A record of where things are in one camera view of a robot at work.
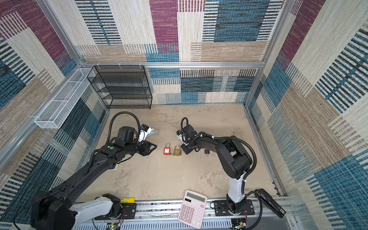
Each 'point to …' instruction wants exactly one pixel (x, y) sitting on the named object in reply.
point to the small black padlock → (207, 151)
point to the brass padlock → (177, 150)
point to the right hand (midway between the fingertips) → (187, 149)
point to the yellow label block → (125, 200)
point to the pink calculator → (192, 209)
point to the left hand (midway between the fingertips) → (153, 143)
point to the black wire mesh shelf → (122, 86)
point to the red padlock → (167, 150)
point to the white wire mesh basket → (51, 116)
